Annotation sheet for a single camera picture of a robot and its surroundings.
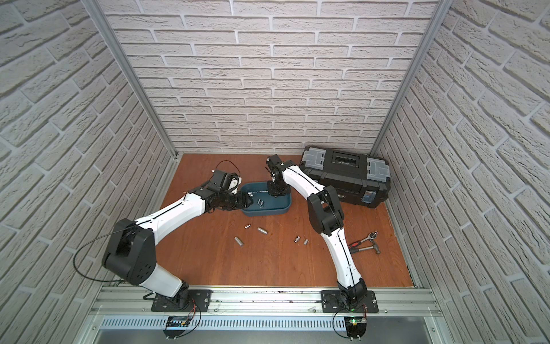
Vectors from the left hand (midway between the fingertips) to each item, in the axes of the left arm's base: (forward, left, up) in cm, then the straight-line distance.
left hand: (251, 199), depth 87 cm
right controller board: (-43, -38, -12) cm, 59 cm away
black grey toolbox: (+6, -46, +7) cm, 47 cm away
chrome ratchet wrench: (-12, -52, -10) cm, 55 cm away
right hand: (+9, -11, -9) cm, 17 cm away
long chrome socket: (-14, +5, -11) cm, 19 cm away
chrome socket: (+4, -3, -10) cm, 11 cm away
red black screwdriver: (-15, -45, -10) cm, 48 cm away
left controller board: (-42, +24, -15) cm, 51 cm away
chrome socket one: (-13, -20, -10) cm, 26 cm away
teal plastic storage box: (+4, -5, -11) cm, 13 cm away
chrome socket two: (-14, -23, -11) cm, 29 cm away
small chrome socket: (-7, +2, -11) cm, 14 cm away
